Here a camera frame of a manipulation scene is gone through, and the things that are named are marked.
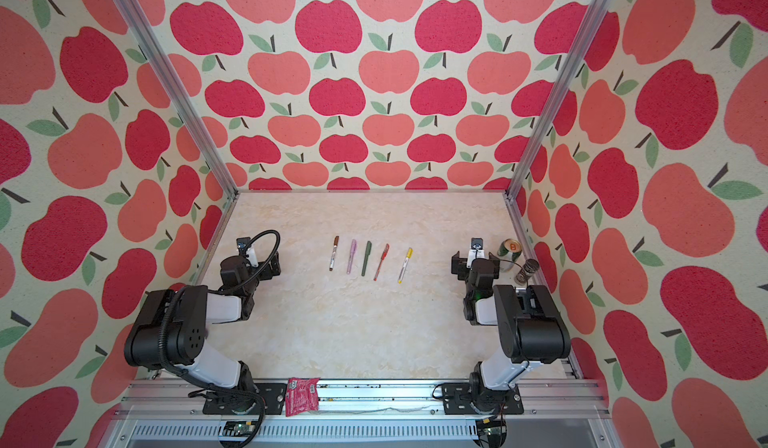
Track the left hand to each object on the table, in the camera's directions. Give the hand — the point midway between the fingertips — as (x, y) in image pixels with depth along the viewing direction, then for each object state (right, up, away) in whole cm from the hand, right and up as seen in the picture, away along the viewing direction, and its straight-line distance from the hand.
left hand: (267, 254), depth 95 cm
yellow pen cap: (+47, 0, +8) cm, 48 cm away
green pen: (+32, -2, +6) cm, 33 cm away
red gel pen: (+38, -1, +6) cm, 38 cm away
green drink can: (+77, +3, -4) cm, 77 cm away
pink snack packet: (+18, -33, -22) cm, 43 cm away
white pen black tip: (+20, 0, +9) cm, 22 cm away
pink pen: (+27, -1, +6) cm, 27 cm away
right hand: (+70, +1, -2) cm, 70 cm away
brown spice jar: (+82, -3, -7) cm, 82 cm away
